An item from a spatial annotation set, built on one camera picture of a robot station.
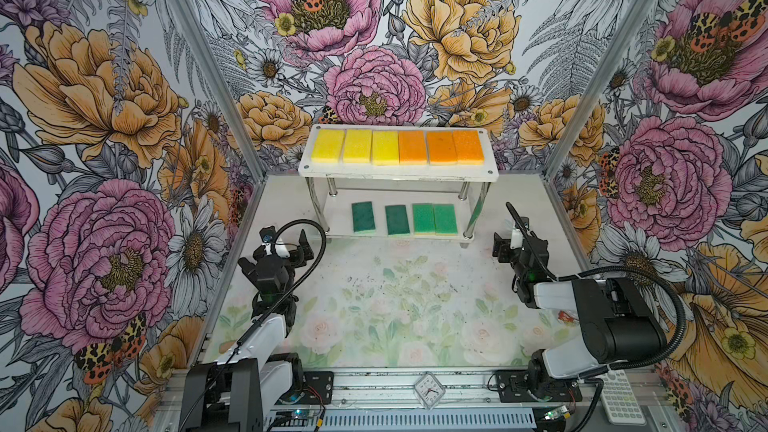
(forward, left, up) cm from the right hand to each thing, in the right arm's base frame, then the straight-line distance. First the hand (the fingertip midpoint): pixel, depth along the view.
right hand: (508, 241), depth 95 cm
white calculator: (-42, -16, -6) cm, 45 cm away
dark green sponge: (+9, +45, +1) cm, 46 cm away
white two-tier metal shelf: (+1, +34, +27) cm, 43 cm away
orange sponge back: (+11, +30, +29) cm, 43 cm away
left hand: (-3, +65, +8) cm, 66 cm away
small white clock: (-38, +28, -5) cm, 48 cm away
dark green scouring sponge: (+9, +34, +1) cm, 35 cm away
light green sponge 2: (+6, +19, +2) cm, 20 cm away
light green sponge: (+9, +25, +1) cm, 27 cm away
